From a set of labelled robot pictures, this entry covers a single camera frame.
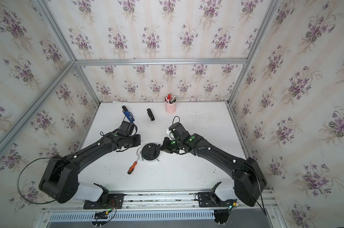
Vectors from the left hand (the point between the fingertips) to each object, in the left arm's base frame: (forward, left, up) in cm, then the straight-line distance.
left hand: (142, 142), depth 87 cm
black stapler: (+27, -2, -5) cm, 27 cm away
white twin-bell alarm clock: (-6, -5, -3) cm, 8 cm away
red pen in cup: (+36, -16, +4) cm, 40 cm away
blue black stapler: (+27, +15, -5) cm, 31 cm away
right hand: (-9, -12, +8) cm, 17 cm away
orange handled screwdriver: (-13, +5, -7) cm, 16 cm away
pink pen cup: (+32, -18, -3) cm, 36 cm away
